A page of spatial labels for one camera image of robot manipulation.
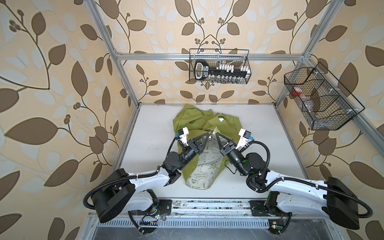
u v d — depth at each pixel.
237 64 0.94
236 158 0.60
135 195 0.44
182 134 0.68
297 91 0.81
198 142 0.65
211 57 0.91
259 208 0.73
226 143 0.62
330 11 0.72
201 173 0.86
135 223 0.71
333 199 0.41
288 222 0.69
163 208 0.74
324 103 0.74
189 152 0.63
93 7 0.72
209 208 0.75
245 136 0.61
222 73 0.84
